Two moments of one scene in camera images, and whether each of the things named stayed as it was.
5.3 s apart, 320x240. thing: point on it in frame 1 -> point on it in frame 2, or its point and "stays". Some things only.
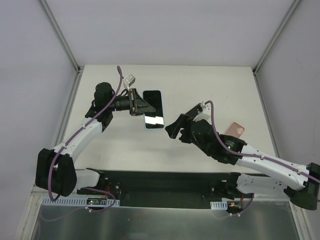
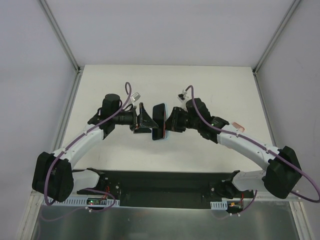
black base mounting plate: x=158 y=189 stays
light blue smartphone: x=154 y=120 -> x=159 y=117
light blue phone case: x=154 y=120 -> x=165 y=136
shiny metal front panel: x=263 y=220 stays
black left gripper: x=133 y=102 -> x=136 y=118
